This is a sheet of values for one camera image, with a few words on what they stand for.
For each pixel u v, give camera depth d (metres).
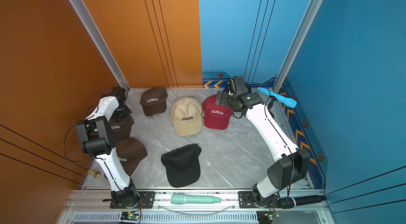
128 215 0.71
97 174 0.80
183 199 0.71
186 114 0.94
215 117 0.97
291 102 0.81
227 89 1.15
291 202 0.70
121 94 0.83
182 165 0.81
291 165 0.40
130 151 0.83
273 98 0.85
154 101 1.05
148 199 0.73
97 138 0.54
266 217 0.70
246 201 0.72
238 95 0.58
